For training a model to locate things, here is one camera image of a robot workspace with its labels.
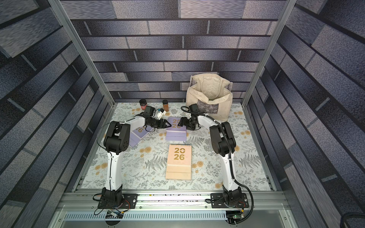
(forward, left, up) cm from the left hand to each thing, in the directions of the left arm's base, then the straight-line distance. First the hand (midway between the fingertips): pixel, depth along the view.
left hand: (169, 124), depth 102 cm
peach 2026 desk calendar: (-29, -8, +1) cm, 30 cm away
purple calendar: (-4, -4, -5) cm, 8 cm away
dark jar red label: (+18, +23, +4) cm, 29 cm away
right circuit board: (-55, -38, -3) cm, 67 cm away
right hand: (0, -8, -1) cm, 8 cm away
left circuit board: (-54, +24, -4) cm, 60 cm away
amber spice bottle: (+16, +4, +4) cm, 17 cm away
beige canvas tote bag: (+24, -33, +9) cm, 42 cm away
